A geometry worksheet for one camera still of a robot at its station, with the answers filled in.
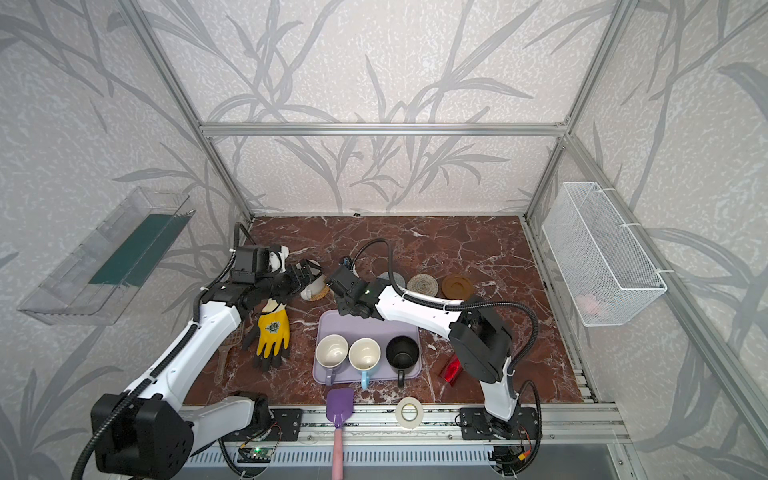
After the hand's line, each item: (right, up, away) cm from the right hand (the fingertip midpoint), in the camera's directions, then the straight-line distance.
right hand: (347, 286), depth 86 cm
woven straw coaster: (-11, -5, +10) cm, 15 cm away
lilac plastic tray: (-7, -12, +6) cm, 15 cm away
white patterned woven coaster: (+23, -1, +13) cm, 27 cm away
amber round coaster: (+35, -2, +13) cm, 37 cm away
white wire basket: (+58, +7, -25) cm, 64 cm away
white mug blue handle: (+6, -18, -4) cm, 20 cm away
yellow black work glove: (-23, -15, 0) cm, 27 cm away
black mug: (+16, -19, -2) cm, 25 cm away
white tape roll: (+21, -30, -11) cm, 38 cm away
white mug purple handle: (-4, -18, -2) cm, 19 cm away
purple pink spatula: (0, -29, -12) cm, 32 cm away
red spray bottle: (+30, -21, -7) cm, 37 cm away
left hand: (-6, +6, -6) cm, 11 cm away
